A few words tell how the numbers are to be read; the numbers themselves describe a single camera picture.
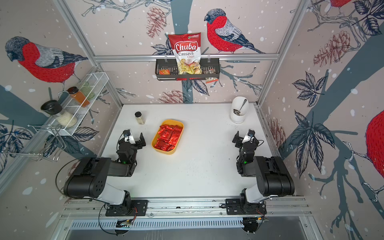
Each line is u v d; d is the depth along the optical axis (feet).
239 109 3.45
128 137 2.54
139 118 3.40
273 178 1.46
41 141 1.98
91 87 2.60
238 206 2.40
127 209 2.20
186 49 2.67
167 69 3.06
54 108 1.96
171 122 3.43
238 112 3.60
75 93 2.30
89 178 1.49
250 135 2.49
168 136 3.05
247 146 2.43
